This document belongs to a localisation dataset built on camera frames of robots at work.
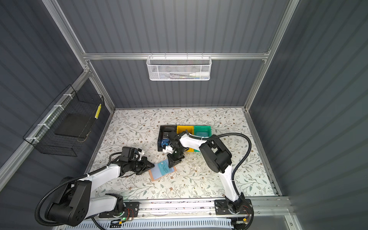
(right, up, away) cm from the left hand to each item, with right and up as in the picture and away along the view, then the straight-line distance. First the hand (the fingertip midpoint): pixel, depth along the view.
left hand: (154, 165), depth 87 cm
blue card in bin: (+4, +13, +12) cm, 18 cm away
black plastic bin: (+3, +19, +16) cm, 25 cm away
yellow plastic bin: (+22, +21, +14) cm, 34 cm away
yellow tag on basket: (-33, +33, -4) cm, 47 cm away
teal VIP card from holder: (+6, -2, 0) cm, 6 cm away
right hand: (+10, -2, +2) cm, 11 cm away
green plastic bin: (+32, +20, +17) cm, 42 cm away
